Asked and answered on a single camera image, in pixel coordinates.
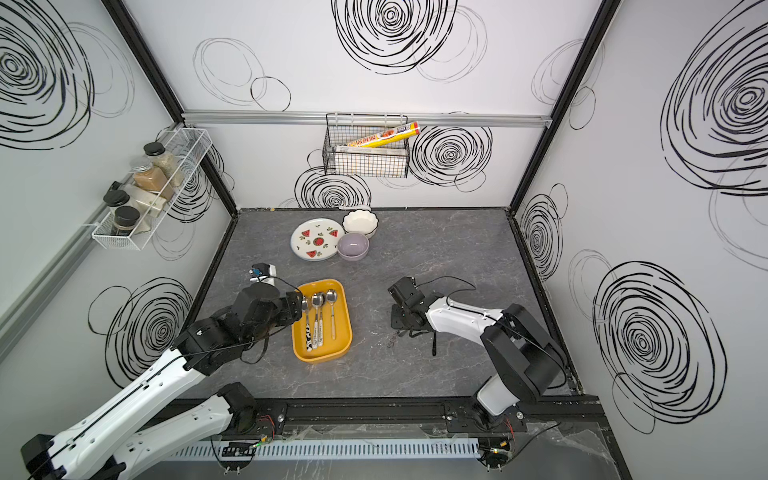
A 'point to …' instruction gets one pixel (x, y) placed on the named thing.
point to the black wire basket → (385, 159)
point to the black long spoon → (434, 343)
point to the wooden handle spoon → (331, 296)
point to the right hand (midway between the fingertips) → (398, 320)
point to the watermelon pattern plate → (316, 239)
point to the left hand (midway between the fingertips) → (293, 297)
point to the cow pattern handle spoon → (309, 345)
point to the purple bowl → (353, 247)
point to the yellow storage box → (342, 323)
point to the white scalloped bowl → (361, 221)
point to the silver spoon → (318, 300)
